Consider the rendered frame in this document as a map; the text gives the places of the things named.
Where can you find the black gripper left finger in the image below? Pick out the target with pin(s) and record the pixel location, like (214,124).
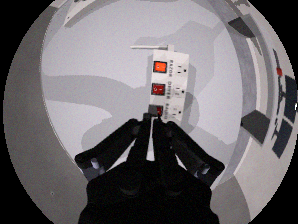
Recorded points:
(101,158)

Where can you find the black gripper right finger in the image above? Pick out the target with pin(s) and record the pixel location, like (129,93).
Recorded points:
(193,157)

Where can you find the white power strip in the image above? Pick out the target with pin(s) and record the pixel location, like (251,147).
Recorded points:
(169,82)

